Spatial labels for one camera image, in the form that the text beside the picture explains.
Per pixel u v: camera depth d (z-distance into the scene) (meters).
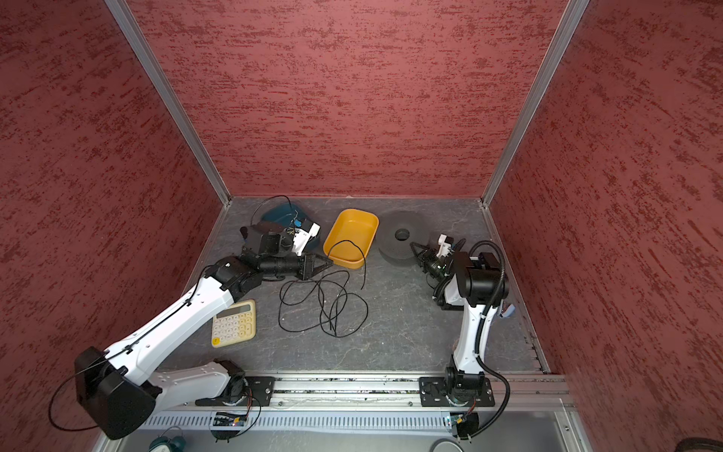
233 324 0.83
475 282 0.57
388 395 0.76
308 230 0.66
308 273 0.63
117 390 0.37
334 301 0.90
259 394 0.74
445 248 0.92
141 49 0.77
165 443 0.64
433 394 0.74
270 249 0.58
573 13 0.71
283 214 1.13
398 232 1.02
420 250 0.94
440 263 0.88
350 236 1.06
